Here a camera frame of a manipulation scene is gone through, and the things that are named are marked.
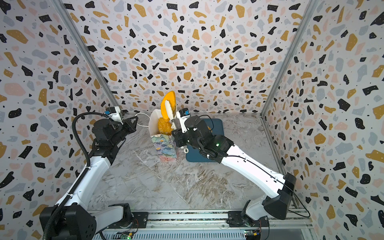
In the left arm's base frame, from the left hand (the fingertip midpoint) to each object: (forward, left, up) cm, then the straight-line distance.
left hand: (136, 114), depth 74 cm
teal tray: (-5, -27, -33) cm, 43 cm away
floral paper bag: (-7, -11, -17) cm, 22 cm away
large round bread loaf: (+5, -10, -17) cm, 20 cm away
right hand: (-13, -19, +4) cm, 23 cm away
